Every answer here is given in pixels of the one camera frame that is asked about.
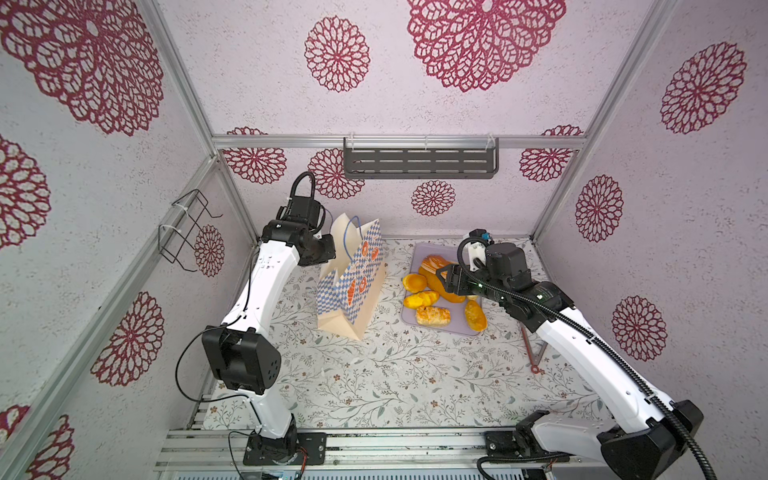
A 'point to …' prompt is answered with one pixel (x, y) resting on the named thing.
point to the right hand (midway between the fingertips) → (448, 266)
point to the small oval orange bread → (476, 318)
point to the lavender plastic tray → (457, 323)
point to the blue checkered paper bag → (348, 291)
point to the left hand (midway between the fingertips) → (326, 259)
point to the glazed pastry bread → (433, 316)
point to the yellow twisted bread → (421, 299)
